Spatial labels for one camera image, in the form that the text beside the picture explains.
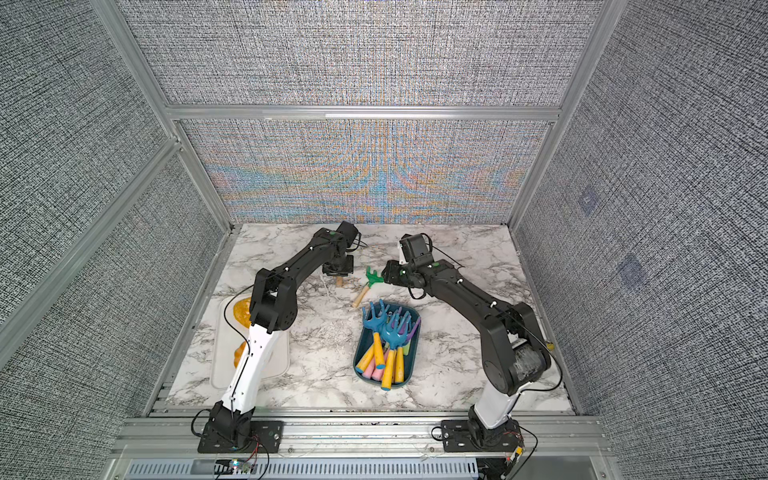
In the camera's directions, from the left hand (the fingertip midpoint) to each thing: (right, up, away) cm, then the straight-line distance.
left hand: (348, 270), depth 105 cm
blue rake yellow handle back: (+15, -18, -22) cm, 32 cm away
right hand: (+14, +2, -16) cm, 22 cm away
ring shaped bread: (-29, -23, -20) cm, 42 cm away
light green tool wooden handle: (-3, -4, -3) cm, 6 cm away
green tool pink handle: (+10, -25, -27) cm, 38 cm away
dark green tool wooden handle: (+5, -9, -7) cm, 12 cm away
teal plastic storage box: (+7, -20, -17) cm, 27 cm away
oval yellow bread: (-31, -12, -14) cm, 36 cm away
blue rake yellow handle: (+10, -15, -20) cm, 27 cm away
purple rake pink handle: (+22, -15, -19) cm, 33 cm away
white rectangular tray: (-35, -19, -15) cm, 43 cm away
